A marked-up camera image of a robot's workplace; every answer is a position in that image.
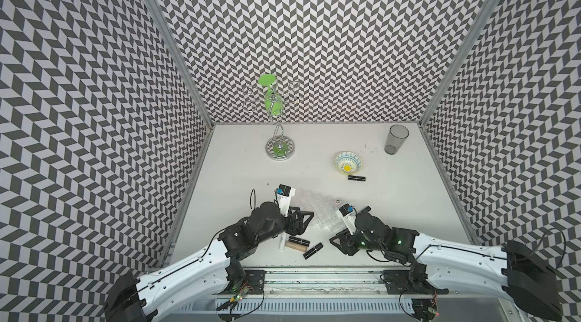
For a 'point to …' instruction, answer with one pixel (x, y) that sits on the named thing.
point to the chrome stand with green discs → (273, 98)
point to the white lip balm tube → (282, 241)
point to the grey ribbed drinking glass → (397, 135)
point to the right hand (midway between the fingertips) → (335, 242)
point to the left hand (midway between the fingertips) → (305, 215)
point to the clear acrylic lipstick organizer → (323, 206)
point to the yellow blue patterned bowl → (348, 163)
